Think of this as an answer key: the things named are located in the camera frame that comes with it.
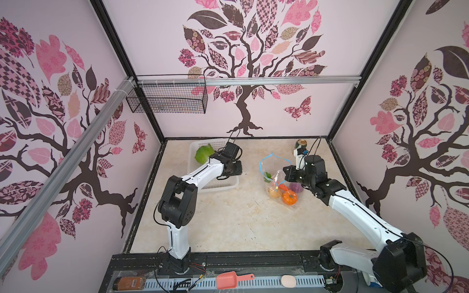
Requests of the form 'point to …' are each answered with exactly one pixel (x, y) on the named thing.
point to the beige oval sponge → (288, 281)
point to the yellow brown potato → (275, 194)
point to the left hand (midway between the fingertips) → (237, 172)
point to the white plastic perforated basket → (228, 183)
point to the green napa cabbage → (203, 154)
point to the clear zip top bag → (275, 166)
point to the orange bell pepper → (289, 197)
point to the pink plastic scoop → (229, 280)
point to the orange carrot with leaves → (268, 177)
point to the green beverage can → (301, 142)
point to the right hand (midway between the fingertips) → (284, 166)
